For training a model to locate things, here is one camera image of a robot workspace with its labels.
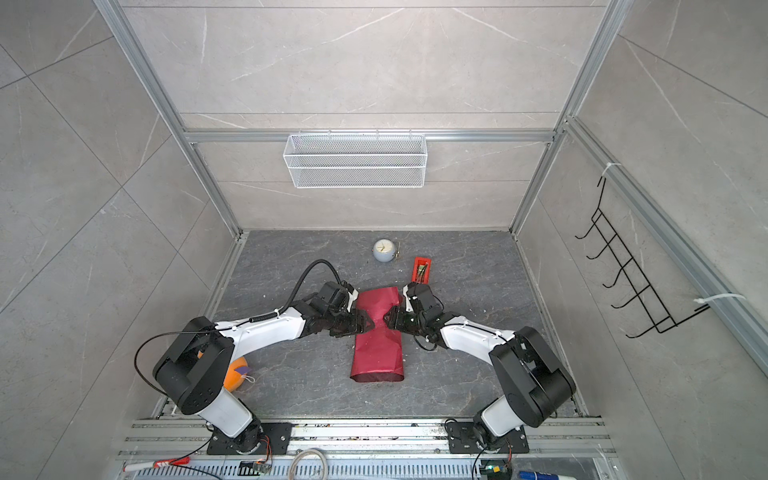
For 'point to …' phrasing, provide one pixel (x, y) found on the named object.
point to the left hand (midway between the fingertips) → (368, 321)
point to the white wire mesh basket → (355, 161)
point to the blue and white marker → (540, 475)
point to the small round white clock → (383, 250)
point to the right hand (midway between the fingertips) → (389, 317)
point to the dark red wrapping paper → (377, 355)
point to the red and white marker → (134, 466)
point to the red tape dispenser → (421, 270)
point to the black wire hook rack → (615, 247)
